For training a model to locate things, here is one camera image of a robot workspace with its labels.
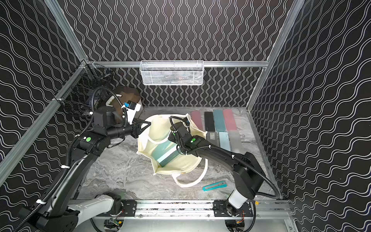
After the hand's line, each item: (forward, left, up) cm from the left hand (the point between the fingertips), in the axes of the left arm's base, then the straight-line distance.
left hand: (148, 120), depth 65 cm
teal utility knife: (-15, -36, -40) cm, 55 cm away
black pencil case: (+33, -33, -38) cm, 60 cm away
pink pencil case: (+33, -50, -37) cm, 70 cm away
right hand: (+7, -8, -18) cm, 21 cm away
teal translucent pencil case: (+31, -41, -34) cm, 62 cm away
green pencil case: (-1, -5, -28) cm, 28 cm away
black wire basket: (+23, +52, -8) cm, 57 cm away
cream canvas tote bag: (+3, -1, -15) cm, 15 cm away
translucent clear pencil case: (+15, -51, -37) cm, 65 cm away
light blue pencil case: (+13, -43, -33) cm, 55 cm away
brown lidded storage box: (+35, +29, -16) cm, 48 cm away
